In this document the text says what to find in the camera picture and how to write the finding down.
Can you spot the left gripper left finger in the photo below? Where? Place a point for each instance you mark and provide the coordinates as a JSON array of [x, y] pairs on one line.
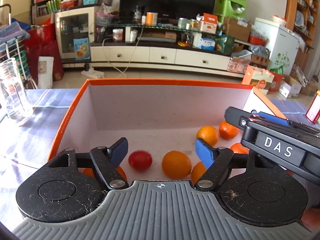
[[105, 161]]

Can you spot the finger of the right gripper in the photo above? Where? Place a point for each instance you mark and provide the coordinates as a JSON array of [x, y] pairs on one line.
[[272, 118]]

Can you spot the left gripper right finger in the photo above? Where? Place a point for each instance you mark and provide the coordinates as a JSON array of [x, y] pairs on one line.
[[216, 162]]

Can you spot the orange fruit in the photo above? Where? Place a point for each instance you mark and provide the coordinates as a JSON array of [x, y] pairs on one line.
[[198, 171], [239, 148], [228, 131], [209, 134], [176, 165]]

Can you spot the red tomato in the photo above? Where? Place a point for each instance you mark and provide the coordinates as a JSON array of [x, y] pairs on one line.
[[140, 160]]

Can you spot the orange cardboard box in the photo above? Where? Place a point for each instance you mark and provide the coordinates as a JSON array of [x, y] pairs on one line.
[[155, 115]]

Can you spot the white chest freezer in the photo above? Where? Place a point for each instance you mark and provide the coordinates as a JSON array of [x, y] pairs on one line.
[[282, 43]]

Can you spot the blue plaid tablecloth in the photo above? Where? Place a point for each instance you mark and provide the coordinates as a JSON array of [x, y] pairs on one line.
[[62, 198]]

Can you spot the white power strip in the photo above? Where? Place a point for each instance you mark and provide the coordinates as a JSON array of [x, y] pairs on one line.
[[92, 74]]

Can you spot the clear glass mug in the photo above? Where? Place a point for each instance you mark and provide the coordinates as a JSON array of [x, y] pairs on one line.
[[13, 97]]

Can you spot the wooden bookshelf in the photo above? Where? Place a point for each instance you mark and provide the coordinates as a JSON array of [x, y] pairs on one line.
[[301, 17]]

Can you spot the white tv stand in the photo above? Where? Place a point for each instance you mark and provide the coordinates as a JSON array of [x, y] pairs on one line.
[[153, 55]]

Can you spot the green plastic shelf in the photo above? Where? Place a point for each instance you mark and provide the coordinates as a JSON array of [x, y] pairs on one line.
[[230, 9]]

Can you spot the red shopping bag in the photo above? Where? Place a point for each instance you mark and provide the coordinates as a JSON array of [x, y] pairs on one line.
[[43, 42]]

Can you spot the white glass-door cabinet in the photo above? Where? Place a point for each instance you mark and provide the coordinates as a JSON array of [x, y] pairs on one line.
[[75, 32]]

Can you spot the shopping trolley cart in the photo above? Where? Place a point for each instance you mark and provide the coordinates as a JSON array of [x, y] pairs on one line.
[[12, 45]]

